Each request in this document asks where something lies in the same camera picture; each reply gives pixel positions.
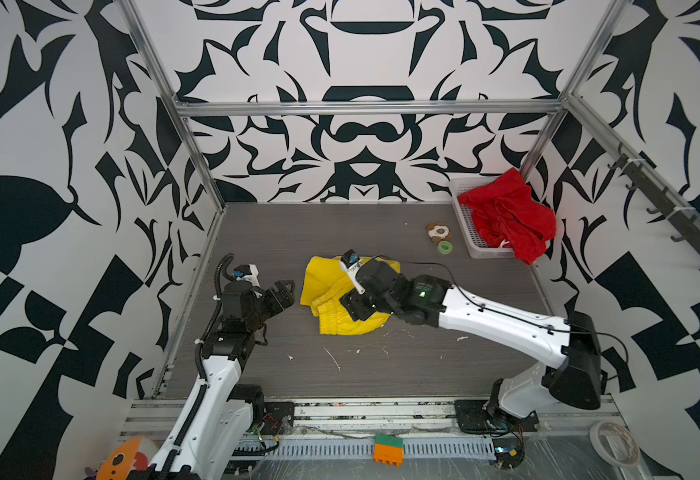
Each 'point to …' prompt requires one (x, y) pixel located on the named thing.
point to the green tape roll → (445, 247)
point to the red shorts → (505, 213)
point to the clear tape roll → (614, 444)
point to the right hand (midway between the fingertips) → (350, 291)
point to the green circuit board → (508, 452)
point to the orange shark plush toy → (120, 462)
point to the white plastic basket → (477, 244)
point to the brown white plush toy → (438, 232)
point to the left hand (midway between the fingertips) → (282, 283)
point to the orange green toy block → (388, 449)
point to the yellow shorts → (325, 282)
